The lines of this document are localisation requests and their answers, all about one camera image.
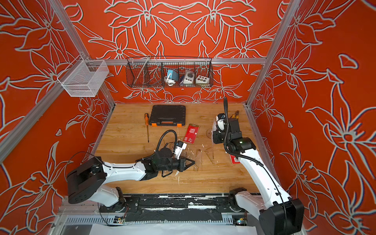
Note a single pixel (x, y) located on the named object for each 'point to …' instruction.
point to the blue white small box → (174, 75)
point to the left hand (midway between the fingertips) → (195, 163)
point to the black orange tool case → (168, 115)
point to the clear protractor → (209, 133)
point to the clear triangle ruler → (211, 155)
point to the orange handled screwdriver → (147, 121)
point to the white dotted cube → (200, 79)
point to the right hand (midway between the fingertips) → (212, 131)
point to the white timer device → (189, 77)
